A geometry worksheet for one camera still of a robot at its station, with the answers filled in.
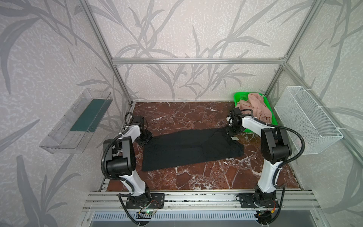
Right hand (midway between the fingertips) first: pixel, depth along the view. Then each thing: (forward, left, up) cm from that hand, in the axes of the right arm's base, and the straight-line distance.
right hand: (228, 128), depth 100 cm
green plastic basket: (+29, -17, +5) cm, 34 cm away
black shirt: (-13, +42, -5) cm, 44 cm away
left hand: (-6, +54, +2) cm, 54 cm away
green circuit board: (-49, +49, -1) cm, 69 cm away
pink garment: (+10, -23, +9) cm, 26 cm away
